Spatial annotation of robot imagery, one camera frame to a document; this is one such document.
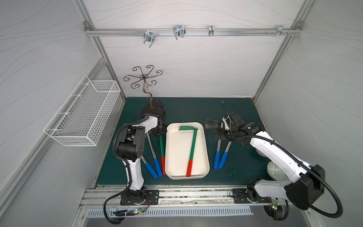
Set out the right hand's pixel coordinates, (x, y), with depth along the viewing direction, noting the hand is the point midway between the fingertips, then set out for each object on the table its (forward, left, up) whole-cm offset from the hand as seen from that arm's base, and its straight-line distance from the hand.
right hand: (220, 134), depth 80 cm
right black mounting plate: (-28, -10, -15) cm, 33 cm away
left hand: (+8, +37, -15) cm, 41 cm away
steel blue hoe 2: (-11, +39, -14) cm, 43 cm away
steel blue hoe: (-20, +38, -14) cm, 45 cm away
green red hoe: (+1, +37, -13) cm, 39 cm away
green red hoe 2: (-12, +17, -15) cm, 26 cm away
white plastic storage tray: (-1, +26, -16) cm, 30 cm away
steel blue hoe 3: (-7, -4, -14) cm, 17 cm away
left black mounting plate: (-32, +37, -15) cm, 51 cm away
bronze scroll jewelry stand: (+31, +49, +16) cm, 61 cm away
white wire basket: (-2, +70, +16) cm, 72 cm away
